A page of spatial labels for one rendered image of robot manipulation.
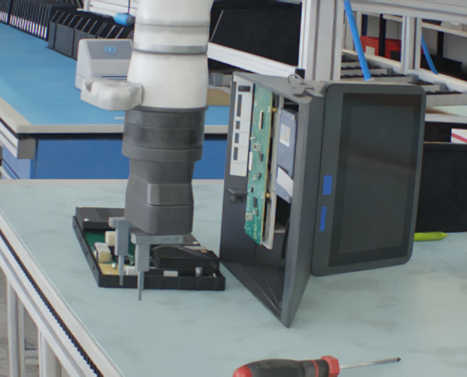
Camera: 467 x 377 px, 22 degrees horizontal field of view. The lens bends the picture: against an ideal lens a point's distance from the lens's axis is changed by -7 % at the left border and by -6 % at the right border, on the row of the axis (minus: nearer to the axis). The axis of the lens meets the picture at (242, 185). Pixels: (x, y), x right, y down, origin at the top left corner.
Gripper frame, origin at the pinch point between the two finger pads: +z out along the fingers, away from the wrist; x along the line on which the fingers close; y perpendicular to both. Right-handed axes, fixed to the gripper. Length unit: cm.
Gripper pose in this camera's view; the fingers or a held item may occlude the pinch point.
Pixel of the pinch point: (130, 292)
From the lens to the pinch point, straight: 119.4
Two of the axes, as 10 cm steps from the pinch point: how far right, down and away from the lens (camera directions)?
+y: 9.0, -0.1, 4.3
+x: -4.2, -2.0, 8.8
